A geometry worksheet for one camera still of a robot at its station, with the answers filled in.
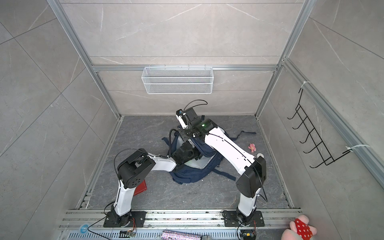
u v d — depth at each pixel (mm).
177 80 1006
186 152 735
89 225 715
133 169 528
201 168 829
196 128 555
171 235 670
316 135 669
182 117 613
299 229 660
